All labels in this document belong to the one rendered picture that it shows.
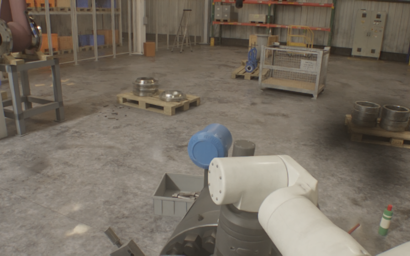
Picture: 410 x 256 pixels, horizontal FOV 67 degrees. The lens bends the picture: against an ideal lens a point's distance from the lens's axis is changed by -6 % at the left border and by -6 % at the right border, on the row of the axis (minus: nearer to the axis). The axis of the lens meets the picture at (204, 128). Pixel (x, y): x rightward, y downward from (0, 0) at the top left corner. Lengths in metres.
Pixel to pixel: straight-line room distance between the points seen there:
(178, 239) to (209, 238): 0.14
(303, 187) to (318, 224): 0.07
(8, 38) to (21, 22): 0.36
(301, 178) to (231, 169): 0.09
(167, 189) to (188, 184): 0.21
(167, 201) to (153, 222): 0.19
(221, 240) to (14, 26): 4.48
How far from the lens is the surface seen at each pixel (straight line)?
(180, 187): 2.93
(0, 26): 4.70
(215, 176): 0.45
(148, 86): 5.61
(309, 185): 0.42
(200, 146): 1.33
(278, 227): 0.37
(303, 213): 0.37
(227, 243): 0.50
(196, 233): 1.09
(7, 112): 4.72
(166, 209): 2.59
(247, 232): 0.48
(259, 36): 9.61
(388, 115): 4.84
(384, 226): 2.76
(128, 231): 2.49
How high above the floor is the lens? 1.50
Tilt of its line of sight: 19 degrees down
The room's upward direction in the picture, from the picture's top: 2 degrees clockwise
